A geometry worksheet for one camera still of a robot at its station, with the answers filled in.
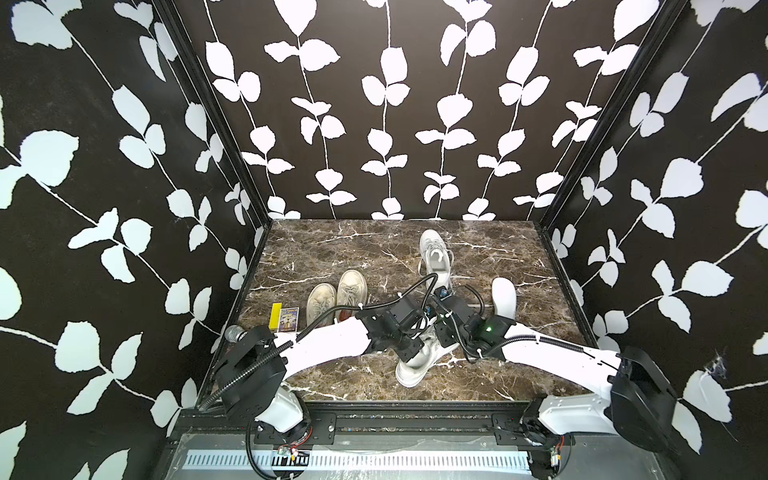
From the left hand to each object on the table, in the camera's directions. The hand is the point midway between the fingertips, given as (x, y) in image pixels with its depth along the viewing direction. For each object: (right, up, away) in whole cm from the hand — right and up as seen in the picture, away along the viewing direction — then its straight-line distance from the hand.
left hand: (419, 340), depth 81 cm
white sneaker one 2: (-3, -7, -6) cm, 10 cm away
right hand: (+6, +5, +3) cm, 8 cm away
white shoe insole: (+30, +10, +18) cm, 36 cm away
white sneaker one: (+7, +22, +17) cm, 29 cm away
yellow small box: (-45, +4, +12) cm, 47 cm away
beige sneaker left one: (-30, +10, +12) cm, 34 cm away
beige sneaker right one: (-20, +12, +11) cm, 26 cm away
